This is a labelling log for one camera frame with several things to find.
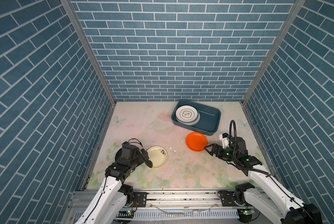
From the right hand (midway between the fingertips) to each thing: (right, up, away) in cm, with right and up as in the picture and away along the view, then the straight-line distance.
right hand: (208, 148), depth 82 cm
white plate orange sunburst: (-8, +14, +21) cm, 26 cm away
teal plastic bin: (+2, +17, +27) cm, 32 cm away
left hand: (-39, -4, 0) cm, 39 cm away
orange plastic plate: (-4, +1, +16) cm, 16 cm away
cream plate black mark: (-31, -7, +9) cm, 33 cm away
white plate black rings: (-10, +20, +27) cm, 35 cm away
